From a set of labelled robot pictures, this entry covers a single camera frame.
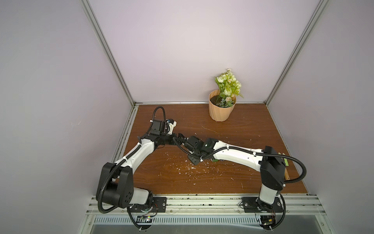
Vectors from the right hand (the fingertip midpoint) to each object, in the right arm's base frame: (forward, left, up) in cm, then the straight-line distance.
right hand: (193, 153), depth 81 cm
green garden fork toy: (-8, -54, -10) cm, 56 cm away
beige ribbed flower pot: (+31, -16, 0) cm, 35 cm away
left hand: (+9, +7, +3) cm, 12 cm away
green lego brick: (-12, -10, +21) cm, 26 cm away
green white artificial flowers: (+36, -22, +18) cm, 46 cm away
